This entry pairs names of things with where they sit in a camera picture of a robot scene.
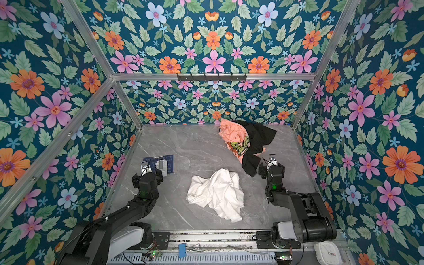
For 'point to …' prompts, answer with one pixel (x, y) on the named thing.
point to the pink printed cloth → (237, 138)
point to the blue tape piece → (182, 250)
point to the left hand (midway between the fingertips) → (148, 167)
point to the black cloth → (259, 136)
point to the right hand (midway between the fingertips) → (271, 162)
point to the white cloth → (222, 191)
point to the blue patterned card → (169, 158)
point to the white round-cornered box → (328, 253)
